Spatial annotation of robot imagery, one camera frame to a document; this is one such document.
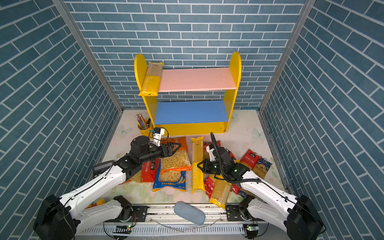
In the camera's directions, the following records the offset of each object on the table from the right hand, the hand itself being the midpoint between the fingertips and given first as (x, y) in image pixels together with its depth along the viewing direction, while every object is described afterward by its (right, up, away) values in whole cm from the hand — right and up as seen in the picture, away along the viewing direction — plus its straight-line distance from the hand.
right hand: (195, 164), depth 77 cm
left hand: (-9, +10, -3) cm, 13 cm away
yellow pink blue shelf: (-9, +38, +41) cm, 56 cm away
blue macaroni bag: (-13, -9, +6) cm, 17 cm away
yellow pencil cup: (-33, +16, +19) cm, 41 cm away
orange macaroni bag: (-10, -1, +8) cm, 13 cm away
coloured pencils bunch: (-35, +23, +17) cm, 45 cm away
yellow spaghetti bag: (+1, -7, -2) cm, 7 cm away
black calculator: (-56, -5, +10) cm, 57 cm away
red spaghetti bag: (+7, -12, +3) cm, 14 cm away
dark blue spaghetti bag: (+39, -5, +11) cm, 41 cm away
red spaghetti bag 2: (+33, -1, +14) cm, 36 cm away
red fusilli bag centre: (+5, +5, -1) cm, 8 cm away
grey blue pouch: (-3, -22, -5) cm, 23 cm away
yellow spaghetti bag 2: (+13, -14, +1) cm, 20 cm away
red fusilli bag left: (-26, -7, +5) cm, 28 cm away
